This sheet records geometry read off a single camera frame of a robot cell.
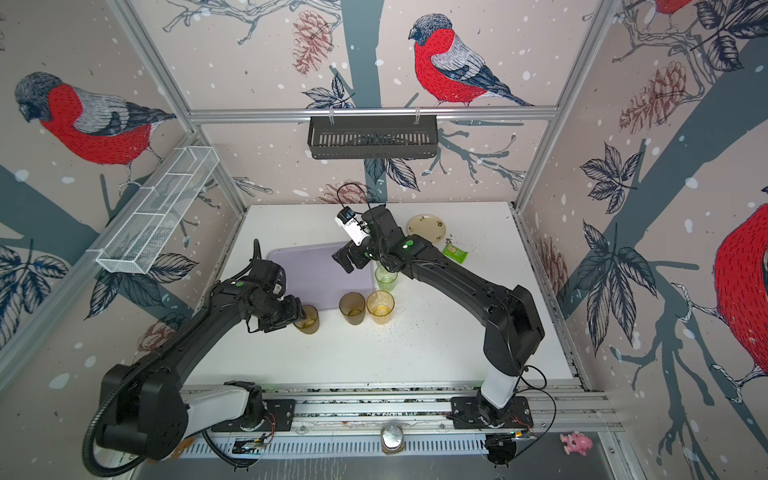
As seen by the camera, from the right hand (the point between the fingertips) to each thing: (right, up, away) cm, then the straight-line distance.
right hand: (344, 247), depth 80 cm
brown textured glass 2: (+1, -19, +10) cm, 22 cm away
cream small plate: (+28, +6, +34) cm, 45 cm away
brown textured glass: (-11, -23, +6) cm, 26 cm away
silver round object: (+13, -40, -17) cm, 46 cm away
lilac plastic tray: (-13, -12, +19) cm, 26 cm away
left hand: (-14, -20, +2) cm, 24 cm away
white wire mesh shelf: (-49, +9, -3) cm, 50 cm away
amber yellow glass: (+9, -19, +12) cm, 25 cm away
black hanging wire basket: (+6, +39, +26) cm, 47 cm away
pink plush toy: (+56, -45, -13) cm, 72 cm away
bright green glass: (+11, -12, +18) cm, 24 cm away
